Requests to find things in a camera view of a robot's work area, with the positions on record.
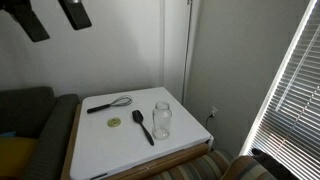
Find gold metal jar lid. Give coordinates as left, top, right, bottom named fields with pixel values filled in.
left=107, top=117, right=122, bottom=128

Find clear glass jar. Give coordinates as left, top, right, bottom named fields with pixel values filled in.
left=152, top=101, right=173, bottom=140

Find blue cushion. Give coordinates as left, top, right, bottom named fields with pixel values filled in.
left=0, top=130, right=17, bottom=139

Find dark grey sofa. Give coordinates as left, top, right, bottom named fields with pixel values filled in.
left=0, top=86, right=81, bottom=180

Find black plastic spatula spoon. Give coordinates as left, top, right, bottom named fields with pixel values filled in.
left=131, top=109, right=155, bottom=147

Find thin grey vertical rod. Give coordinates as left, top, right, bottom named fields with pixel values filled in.
left=181, top=0, right=194, bottom=106

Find yellow cushion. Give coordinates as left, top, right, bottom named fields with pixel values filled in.
left=0, top=137, right=38, bottom=178

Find white plastic board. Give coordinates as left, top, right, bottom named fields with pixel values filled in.
left=69, top=87, right=214, bottom=180

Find brown wooden table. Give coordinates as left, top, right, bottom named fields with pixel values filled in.
left=60, top=103, right=210, bottom=180

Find striped sofa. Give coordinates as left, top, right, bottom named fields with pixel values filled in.
left=146, top=149, right=236, bottom=180

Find striped sofa cushion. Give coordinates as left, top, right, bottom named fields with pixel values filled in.
left=221, top=155, right=278, bottom=180

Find white window blinds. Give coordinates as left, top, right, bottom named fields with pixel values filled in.
left=239, top=0, right=320, bottom=180

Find black bulky object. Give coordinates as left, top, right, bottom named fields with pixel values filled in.
left=251, top=148, right=301, bottom=180

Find black handled wire whisk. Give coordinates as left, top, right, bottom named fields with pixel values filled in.
left=86, top=95, right=133, bottom=114

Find white wall outlet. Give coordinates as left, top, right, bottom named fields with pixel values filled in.
left=209, top=105, right=219, bottom=118

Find black power cord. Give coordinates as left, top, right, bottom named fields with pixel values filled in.
left=205, top=113, right=214, bottom=130

